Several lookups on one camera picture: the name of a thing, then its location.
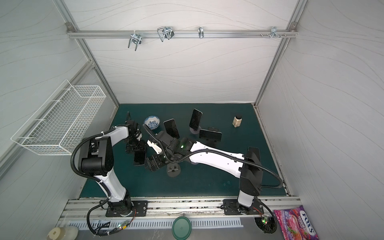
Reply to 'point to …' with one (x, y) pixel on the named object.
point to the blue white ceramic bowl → (152, 122)
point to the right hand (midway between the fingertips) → (153, 160)
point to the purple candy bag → (295, 224)
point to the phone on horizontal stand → (210, 135)
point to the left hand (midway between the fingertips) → (142, 148)
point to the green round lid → (181, 228)
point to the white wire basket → (59, 125)
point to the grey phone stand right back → (194, 131)
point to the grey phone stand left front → (173, 170)
